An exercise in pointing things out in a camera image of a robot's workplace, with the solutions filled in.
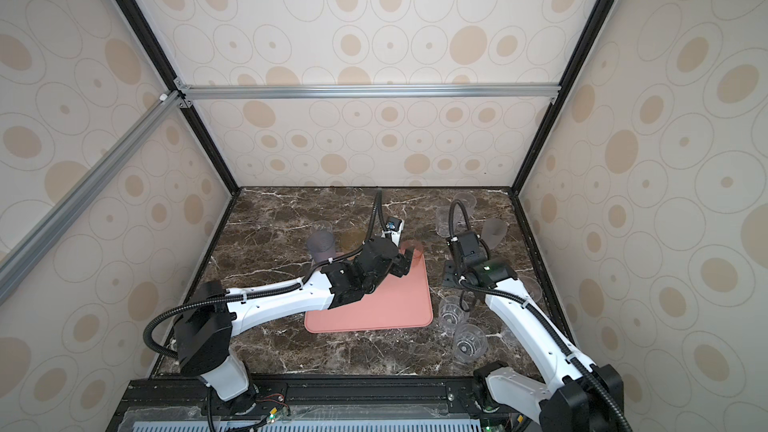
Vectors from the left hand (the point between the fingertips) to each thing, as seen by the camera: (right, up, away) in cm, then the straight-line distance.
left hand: (413, 242), depth 77 cm
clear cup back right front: (+13, +5, +30) cm, 33 cm away
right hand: (+12, -9, +5) cm, 16 cm away
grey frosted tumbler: (-28, -1, +20) cm, 35 cm away
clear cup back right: (+24, +12, +36) cm, 45 cm away
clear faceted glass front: (+16, -28, +5) cm, 33 cm away
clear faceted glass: (+12, -22, +10) cm, 27 cm away
